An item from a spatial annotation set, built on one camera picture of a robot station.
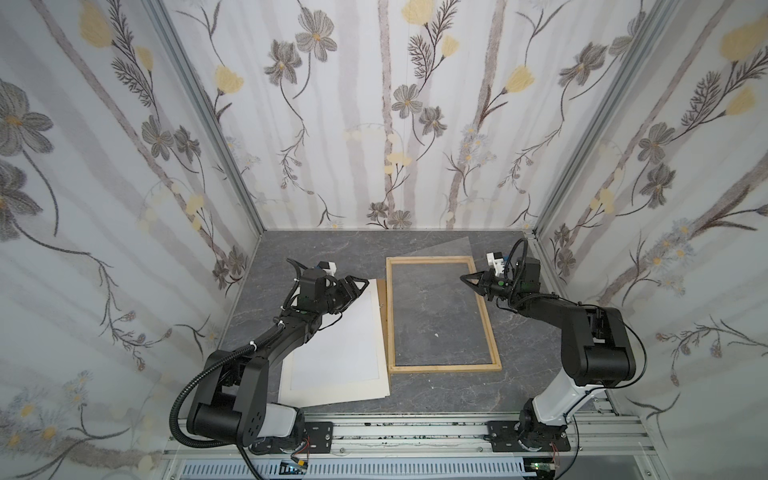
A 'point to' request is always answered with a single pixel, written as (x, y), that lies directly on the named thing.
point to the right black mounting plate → (518, 436)
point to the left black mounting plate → (314, 438)
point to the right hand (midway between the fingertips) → (459, 272)
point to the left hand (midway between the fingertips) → (360, 279)
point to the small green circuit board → (295, 466)
